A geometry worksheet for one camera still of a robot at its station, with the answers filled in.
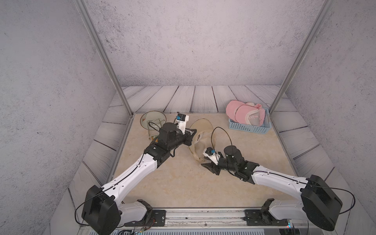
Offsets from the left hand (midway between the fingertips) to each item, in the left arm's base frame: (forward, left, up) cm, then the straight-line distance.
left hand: (198, 131), depth 74 cm
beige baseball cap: (+8, -5, -18) cm, 20 cm away
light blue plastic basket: (+18, -47, -23) cm, 55 cm away
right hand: (-9, -4, -15) cm, 17 cm away
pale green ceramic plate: (+24, +29, -12) cm, 40 cm away
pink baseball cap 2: (+32, -41, -20) cm, 56 cm away
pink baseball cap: (+35, -27, -15) cm, 47 cm away
